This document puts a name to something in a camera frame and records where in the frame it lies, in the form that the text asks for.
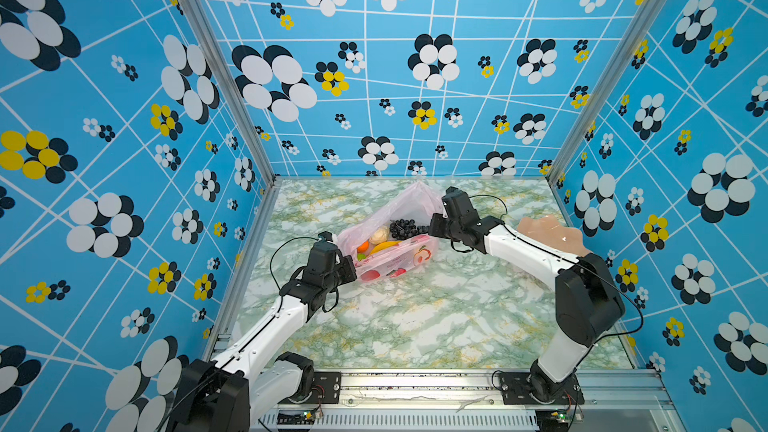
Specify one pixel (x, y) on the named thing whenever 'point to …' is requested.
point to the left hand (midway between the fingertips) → (355, 262)
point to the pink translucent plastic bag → (392, 238)
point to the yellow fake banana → (385, 245)
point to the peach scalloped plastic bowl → (548, 231)
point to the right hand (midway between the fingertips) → (433, 223)
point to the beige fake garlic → (379, 235)
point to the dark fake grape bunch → (403, 229)
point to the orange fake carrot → (361, 251)
